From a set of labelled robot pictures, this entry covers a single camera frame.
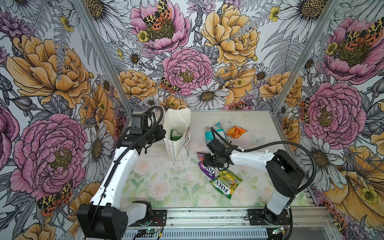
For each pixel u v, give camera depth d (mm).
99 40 832
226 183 814
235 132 999
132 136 554
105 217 372
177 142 732
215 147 716
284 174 470
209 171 852
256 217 694
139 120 568
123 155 471
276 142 527
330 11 728
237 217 761
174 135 972
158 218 736
